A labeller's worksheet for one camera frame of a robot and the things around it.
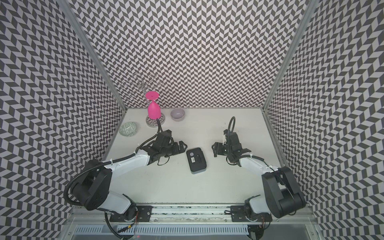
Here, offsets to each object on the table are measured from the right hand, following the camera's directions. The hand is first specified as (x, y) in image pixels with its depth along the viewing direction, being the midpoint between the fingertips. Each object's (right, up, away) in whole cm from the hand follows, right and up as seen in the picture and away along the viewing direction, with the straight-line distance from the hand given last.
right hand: (216, 149), depth 90 cm
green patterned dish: (-61, +11, +14) cm, 63 cm away
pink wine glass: (-38, +25, -1) cm, 45 cm away
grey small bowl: (-27, +22, +19) cm, 40 cm away
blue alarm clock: (-12, -7, -1) cm, 14 cm away
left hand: (-21, 0, -2) cm, 21 cm away
